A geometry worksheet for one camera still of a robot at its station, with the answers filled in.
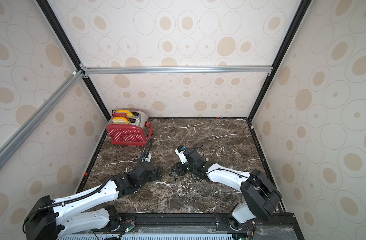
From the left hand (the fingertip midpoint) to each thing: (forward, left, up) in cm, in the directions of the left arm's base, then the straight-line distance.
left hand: (160, 169), depth 81 cm
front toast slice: (+27, +26, +10) cm, 39 cm away
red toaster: (+23, +17, +3) cm, 29 cm away
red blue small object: (+53, -43, -13) cm, 69 cm away
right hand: (+1, -7, -2) cm, 8 cm away
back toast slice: (+33, +22, +9) cm, 41 cm away
